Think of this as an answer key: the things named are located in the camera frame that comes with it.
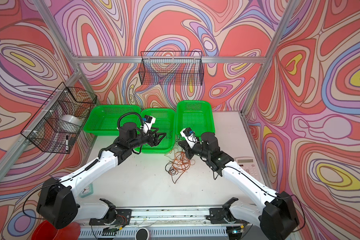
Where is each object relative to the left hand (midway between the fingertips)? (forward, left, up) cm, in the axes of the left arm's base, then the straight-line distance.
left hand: (163, 130), depth 77 cm
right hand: (-7, -9, -4) cm, 12 cm away
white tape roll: (+2, +45, +7) cm, 46 cm away
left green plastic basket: (+30, +52, -24) cm, 65 cm away
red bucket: (-42, +46, -13) cm, 64 cm away
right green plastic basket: (+35, -23, -25) cm, 49 cm away
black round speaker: (-42, +8, -20) cm, 48 cm away
